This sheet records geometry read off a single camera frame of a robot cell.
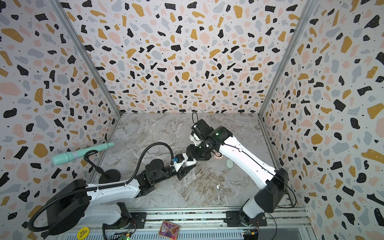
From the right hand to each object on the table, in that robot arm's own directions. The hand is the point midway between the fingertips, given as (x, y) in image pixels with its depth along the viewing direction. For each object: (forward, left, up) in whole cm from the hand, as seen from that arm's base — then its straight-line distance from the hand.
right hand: (188, 158), depth 70 cm
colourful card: (-27, +8, -21) cm, 35 cm away
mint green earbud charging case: (+8, -23, -22) cm, 34 cm away
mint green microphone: (-6, +48, +10) cm, 50 cm away
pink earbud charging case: (-4, -13, +11) cm, 18 cm away
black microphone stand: (-1, +48, -22) cm, 53 cm away
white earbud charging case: (-2, -1, -1) cm, 3 cm away
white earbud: (-5, -16, -24) cm, 29 cm away
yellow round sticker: (-28, +49, -22) cm, 60 cm away
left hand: (+1, -3, -2) cm, 4 cm away
